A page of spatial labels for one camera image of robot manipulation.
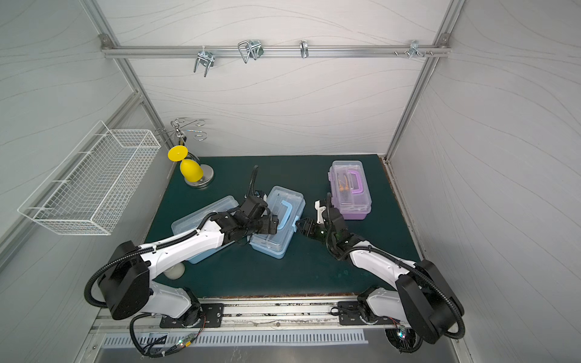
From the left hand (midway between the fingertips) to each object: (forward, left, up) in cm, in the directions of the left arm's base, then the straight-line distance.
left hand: (266, 223), depth 84 cm
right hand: (+1, -13, -1) cm, 13 cm away
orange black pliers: (+21, -33, -3) cm, 39 cm away
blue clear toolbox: (-1, +27, +2) cm, 27 cm away
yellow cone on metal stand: (+21, +33, +4) cm, 40 cm away
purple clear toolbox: (+19, -34, -3) cm, 40 cm away
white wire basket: (-2, +53, +21) cm, 57 cm away
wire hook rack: (+31, +37, +19) cm, 52 cm away
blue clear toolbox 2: (+8, -7, +1) cm, 11 cm away
